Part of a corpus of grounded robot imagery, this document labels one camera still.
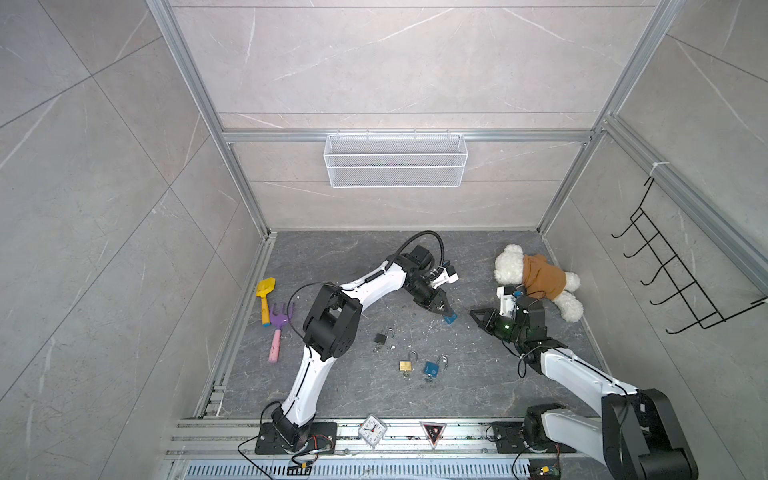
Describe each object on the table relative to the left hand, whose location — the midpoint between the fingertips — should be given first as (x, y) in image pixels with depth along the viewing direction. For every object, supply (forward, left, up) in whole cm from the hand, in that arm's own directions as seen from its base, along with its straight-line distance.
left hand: (449, 308), depth 86 cm
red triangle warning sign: (-30, +8, -9) cm, 32 cm away
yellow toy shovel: (+15, +61, -9) cm, 63 cm away
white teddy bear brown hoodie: (+11, -33, -2) cm, 34 cm away
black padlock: (-4, +21, -10) cm, 23 cm away
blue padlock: (-15, +6, -9) cm, 18 cm away
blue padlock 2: (-3, 0, -1) cm, 3 cm away
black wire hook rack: (-10, -46, +24) cm, 53 cm away
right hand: (0, -6, -1) cm, 7 cm away
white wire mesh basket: (+46, +13, +20) cm, 52 cm away
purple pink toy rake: (+2, +52, -7) cm, 53 cm away
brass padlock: (-13, +13, -10) cm, 21 cm away
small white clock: (-29, +23, -8) cm, 38 cm away
